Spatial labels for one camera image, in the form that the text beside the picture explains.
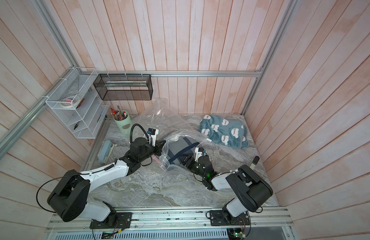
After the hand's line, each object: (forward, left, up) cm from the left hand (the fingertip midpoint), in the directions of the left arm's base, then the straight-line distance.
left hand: (165, 143), depth 85 cm
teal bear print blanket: (+16, -45, -11) cm, 49 cm away
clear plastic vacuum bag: (+37, +9, -14) cm, 41 cm away
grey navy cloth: (0, -9, -4) cm, 10 cm away
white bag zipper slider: (+1, -25, +2) cm, 25 cm away
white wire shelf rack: (+5, +43, +13) cm, 45 cm away
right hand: (-6, -9, -8) cm, 13 cm away
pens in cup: (+19, +32, +5) cm, 38 cm away
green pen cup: (+18, +30, -6) cm, 36 cm away
